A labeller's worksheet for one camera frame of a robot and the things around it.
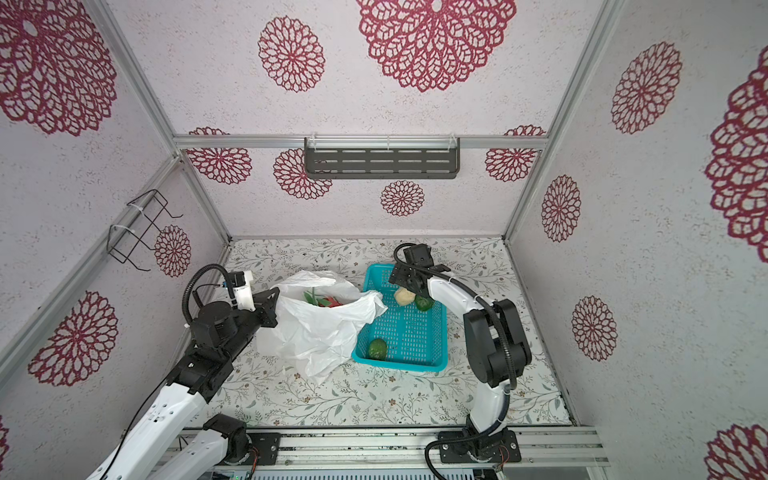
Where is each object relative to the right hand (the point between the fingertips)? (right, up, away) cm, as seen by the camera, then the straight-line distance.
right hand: (403, 273), depth 96 cm
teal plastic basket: (-1, -20, -1) cm, 20 cm away
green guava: (+6, -10, +1) cm, 12 cm away
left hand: (-33, -5, -21) cm, 39 cm away
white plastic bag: (-24, -18, -16) cm, 34 cm away
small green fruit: (-8, -21, -10) cm, 25 cm away
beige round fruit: (0, -7, +1) cm, 8 cm away
